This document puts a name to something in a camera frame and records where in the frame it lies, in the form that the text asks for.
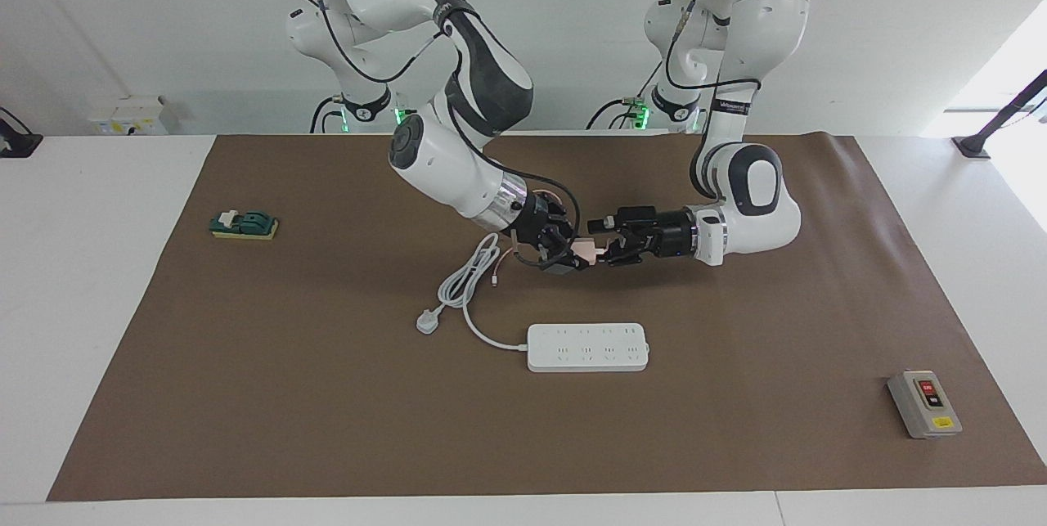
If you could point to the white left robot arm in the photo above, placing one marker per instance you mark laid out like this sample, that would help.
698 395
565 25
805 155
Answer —
761 191

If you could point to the pink charger adapter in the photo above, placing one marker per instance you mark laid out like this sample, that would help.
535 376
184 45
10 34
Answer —
587 249

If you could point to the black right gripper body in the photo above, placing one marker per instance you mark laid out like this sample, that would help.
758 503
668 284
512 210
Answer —
540 223

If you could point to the black clamp mount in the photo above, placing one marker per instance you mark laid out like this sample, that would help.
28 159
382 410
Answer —
18 143

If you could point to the brown table mat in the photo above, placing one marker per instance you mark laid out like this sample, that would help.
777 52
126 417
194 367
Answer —
654 428

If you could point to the grey on-off switch box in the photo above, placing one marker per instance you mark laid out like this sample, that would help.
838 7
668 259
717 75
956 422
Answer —
924 405

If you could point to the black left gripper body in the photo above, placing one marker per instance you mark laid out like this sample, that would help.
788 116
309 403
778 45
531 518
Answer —
671 233

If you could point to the white wall outlet box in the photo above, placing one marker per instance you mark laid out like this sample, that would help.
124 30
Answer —
127 117

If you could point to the black angled stand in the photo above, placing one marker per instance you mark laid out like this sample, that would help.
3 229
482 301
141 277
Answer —
1002 115

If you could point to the green circuit board module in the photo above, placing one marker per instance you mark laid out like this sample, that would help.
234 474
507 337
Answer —
245 225

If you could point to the white power strip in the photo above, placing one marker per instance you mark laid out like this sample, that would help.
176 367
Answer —
589 348

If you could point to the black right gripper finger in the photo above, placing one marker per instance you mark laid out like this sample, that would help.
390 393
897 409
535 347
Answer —
572 244
563 266

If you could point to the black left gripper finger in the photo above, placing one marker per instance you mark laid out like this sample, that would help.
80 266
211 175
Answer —
626 219
628 252

